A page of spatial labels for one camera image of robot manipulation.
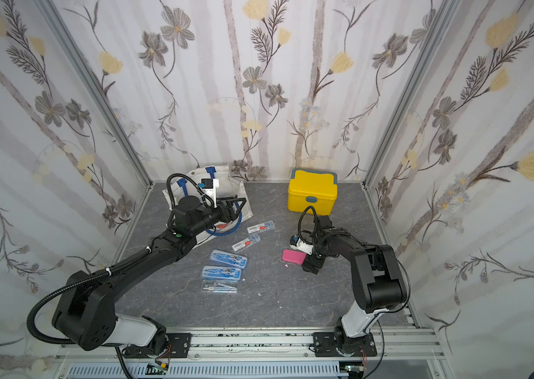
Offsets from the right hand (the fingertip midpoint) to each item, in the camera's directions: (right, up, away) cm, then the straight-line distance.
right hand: (313, 253), depth 94 cm
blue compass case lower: (-41, -6, -5) cm, 41 cm away
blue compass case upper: (-35, -2, -1) cm, 35 cm away
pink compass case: (-8, -1, -2) cm, 9 cm away
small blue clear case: (-22, +10, +7) cm, 25 cm away
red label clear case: (-29, +3, +2) cm, 29 cm away
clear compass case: (-37, -11, -8) cm, 39 cm away
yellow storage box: (-1, +27, +8) cm, 28 cm away
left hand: (-27, +22, -17) cm, 39 cm away
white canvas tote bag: (-36, +26, +4) cm, 44 cm away
